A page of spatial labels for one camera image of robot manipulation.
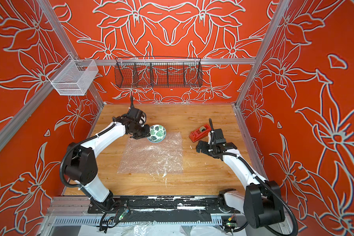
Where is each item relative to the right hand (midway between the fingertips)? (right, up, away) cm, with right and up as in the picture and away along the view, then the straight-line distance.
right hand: (202, 147), depth 85 cm
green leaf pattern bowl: (-27, +8, +5) cm, 28 cm away
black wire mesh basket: (-31, +49, +15) cm, 60 cm away
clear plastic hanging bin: (-81, +43, +6) cm, 92 cm away
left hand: (-31, +8, +3) cm, 32 cm away
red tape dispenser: (+2, +8, +10) cm, 13 cm away
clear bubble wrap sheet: (-36, -7, +5) cm, 37 cm away
